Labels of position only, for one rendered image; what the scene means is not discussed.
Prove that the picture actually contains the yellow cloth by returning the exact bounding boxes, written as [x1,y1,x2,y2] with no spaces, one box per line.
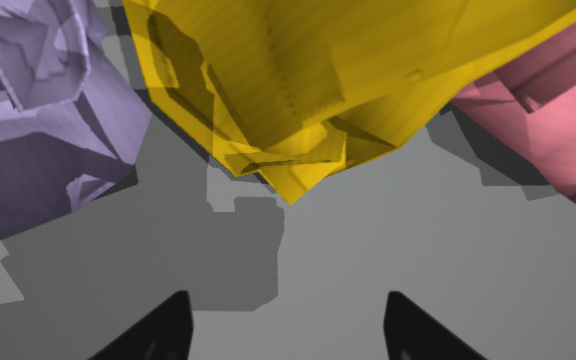
[122,0,576,205]

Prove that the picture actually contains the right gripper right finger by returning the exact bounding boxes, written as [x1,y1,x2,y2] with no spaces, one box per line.
[383,291,488,360]

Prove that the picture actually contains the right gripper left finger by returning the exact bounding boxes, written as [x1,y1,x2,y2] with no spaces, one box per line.
[88,290,194,360]

